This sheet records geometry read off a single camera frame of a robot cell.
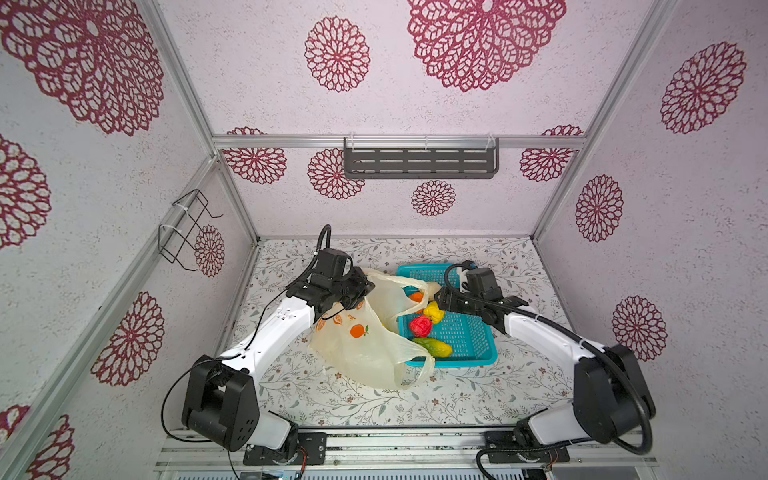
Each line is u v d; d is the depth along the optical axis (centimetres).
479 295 68
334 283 64
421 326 90
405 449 75
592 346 46
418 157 98
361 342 79
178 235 75
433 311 92
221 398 41
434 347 87
